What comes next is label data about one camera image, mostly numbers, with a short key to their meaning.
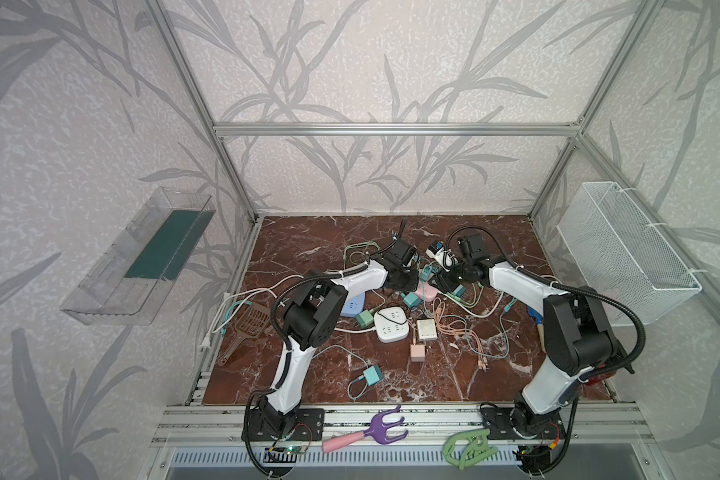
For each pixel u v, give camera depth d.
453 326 0.91
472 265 0.72
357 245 1.12
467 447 0.71
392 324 0.88
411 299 0.94
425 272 0.96
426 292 0.94
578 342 0.47
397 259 0.79
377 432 0.72
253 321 0.92
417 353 0.84
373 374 0.80
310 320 0.55
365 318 0.91
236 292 1.01
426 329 0.87
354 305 0.93
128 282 0.63
